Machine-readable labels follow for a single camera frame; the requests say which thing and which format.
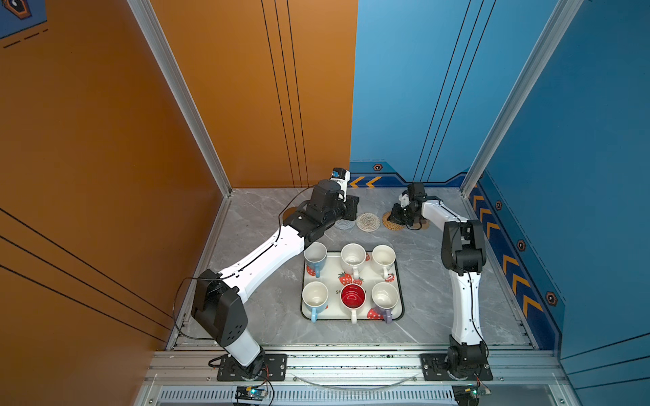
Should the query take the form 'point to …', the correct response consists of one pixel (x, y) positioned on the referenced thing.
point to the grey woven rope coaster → (344, 224)
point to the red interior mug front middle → (353, 297)
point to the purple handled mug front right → (384, 298)
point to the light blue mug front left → (315, 295)
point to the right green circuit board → (466, 395)
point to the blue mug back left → (316, 255)
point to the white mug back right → (384, 257)
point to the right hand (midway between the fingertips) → (388, 217)
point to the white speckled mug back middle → (353, 255)
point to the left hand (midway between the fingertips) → (359, 196)
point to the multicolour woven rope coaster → (368, 222)
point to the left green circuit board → (250, 393)
